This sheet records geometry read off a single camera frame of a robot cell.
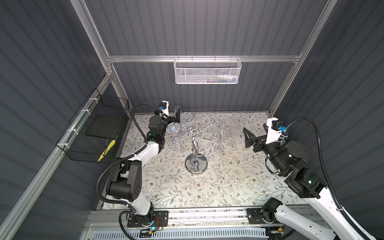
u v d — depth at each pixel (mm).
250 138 524
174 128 693
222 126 1121
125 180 460
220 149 991
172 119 763
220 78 912
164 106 708
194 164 912
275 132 482
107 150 682
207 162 919
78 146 667
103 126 775
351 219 390
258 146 525
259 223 722
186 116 746
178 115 777
